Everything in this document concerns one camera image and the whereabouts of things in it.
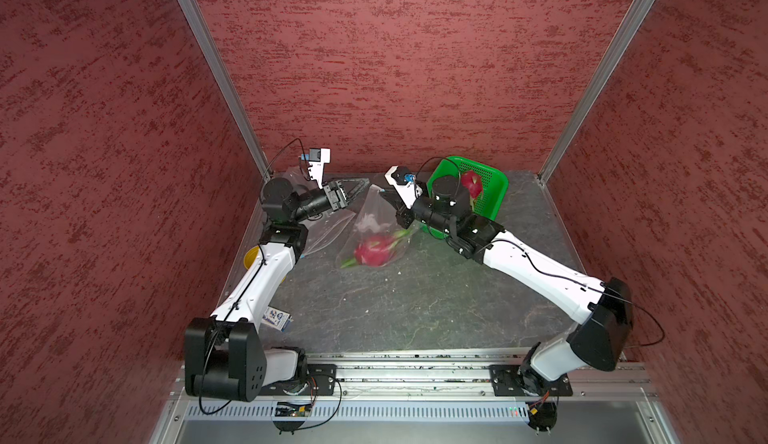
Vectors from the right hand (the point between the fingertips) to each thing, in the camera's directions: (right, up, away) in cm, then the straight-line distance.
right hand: (384, 196), depth 71 cm
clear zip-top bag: (-3, -2, +1) cm, 3 cm away
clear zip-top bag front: (-21, -11, +23) cm, 33 cm away
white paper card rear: (-5, -7, +10) cm, 13 cm away
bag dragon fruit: (-3, -15, +9) cm, 18 cm away
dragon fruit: (+31, +6, +36) cm, 48 cm away
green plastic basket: (+38, -2, +40) cm, 56 cm away
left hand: (-4, +2, -3) cm, 6 cm away
